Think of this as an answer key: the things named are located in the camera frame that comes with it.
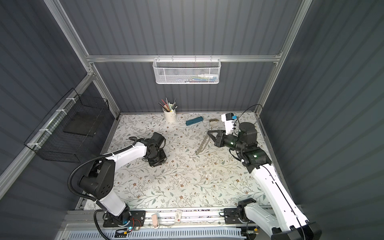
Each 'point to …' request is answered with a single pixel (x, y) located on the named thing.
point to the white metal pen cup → (169, 116)
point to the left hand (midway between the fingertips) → (165, 161)
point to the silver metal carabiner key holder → (203, 144)
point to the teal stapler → (194, 120)
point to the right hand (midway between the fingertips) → (209, 134)
